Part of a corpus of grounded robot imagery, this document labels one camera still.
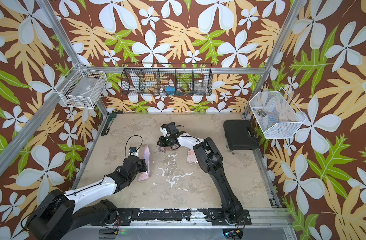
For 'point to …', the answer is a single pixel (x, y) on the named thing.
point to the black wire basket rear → (164, 79)
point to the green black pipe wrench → (109, 117)
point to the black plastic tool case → (238, 136)
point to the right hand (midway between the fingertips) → (158, 142)
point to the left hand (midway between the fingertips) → (145, 158)
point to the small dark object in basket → (261, 112)
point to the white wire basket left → (81, 88)
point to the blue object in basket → (170, 90)
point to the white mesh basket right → (276, 115)
